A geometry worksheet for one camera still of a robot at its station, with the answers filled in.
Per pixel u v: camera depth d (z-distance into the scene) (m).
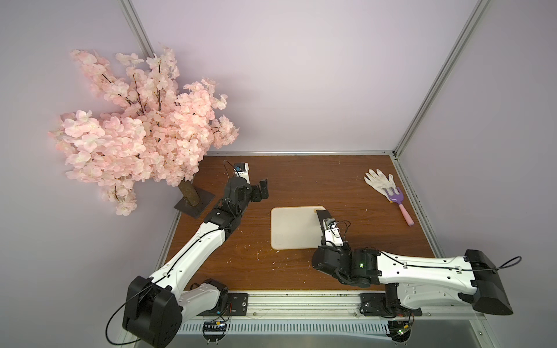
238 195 0.59
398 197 1.00
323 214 0.95
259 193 0.71
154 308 0.38
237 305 0.73
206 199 1.00
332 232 0.63
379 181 1.07
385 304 0.64
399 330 0.70
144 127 0.62
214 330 0.72
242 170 0.68
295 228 0.94
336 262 0.54
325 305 0.74
